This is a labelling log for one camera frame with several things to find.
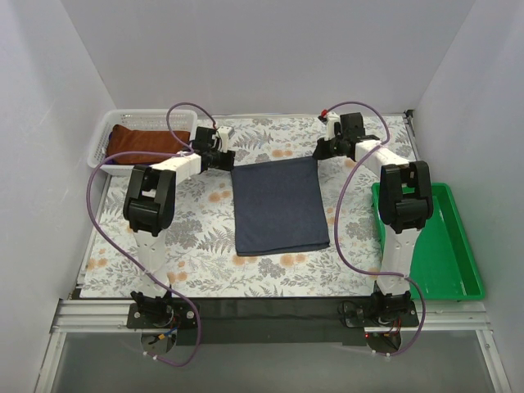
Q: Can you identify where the purple towel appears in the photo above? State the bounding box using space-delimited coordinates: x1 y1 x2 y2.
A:
103 155 116 165

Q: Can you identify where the grey blue towel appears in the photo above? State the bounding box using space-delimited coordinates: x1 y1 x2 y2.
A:
232 156 330 256

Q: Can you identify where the green plastic bin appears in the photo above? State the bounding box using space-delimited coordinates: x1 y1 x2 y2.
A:
370 182 487 302

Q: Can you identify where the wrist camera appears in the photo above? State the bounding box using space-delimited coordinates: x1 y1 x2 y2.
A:
318 110 341 141
215 126 235 153

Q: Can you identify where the floral table mat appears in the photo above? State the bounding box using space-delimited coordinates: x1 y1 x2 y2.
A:
79 114 425 299

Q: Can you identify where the brown towel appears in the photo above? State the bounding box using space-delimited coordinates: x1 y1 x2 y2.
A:
106 124 183 165

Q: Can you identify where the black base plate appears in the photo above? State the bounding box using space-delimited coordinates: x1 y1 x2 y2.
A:
126 293 420 346

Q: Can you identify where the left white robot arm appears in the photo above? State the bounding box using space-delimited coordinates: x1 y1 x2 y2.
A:
124 125 235 330

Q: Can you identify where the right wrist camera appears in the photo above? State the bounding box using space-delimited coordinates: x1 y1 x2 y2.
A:
318 110 341 141

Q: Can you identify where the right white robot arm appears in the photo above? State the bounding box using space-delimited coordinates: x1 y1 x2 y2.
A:
313 111 434 328

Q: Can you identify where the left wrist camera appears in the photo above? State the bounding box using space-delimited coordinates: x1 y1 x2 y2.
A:
215 126 235 153

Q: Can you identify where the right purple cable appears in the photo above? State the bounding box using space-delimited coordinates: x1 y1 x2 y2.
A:
327 101 427 357

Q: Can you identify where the white plastic basket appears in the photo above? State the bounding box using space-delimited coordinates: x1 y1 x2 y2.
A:
87 109 197 176

